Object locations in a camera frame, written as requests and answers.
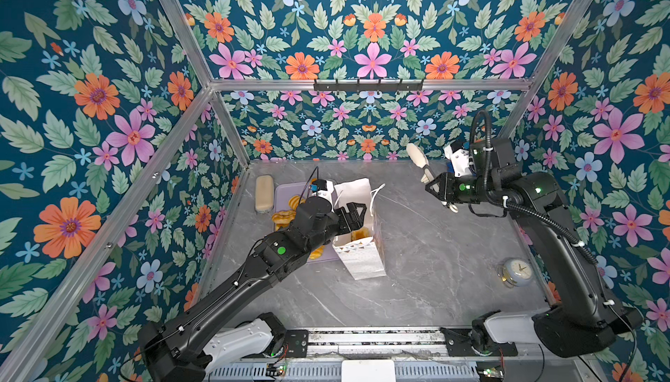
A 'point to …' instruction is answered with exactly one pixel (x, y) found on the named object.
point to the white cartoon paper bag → (364, 258)
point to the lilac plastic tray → (283, 193)
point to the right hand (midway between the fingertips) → (430, 185)
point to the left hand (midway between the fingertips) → (362, 206)
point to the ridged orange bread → (317, 253)
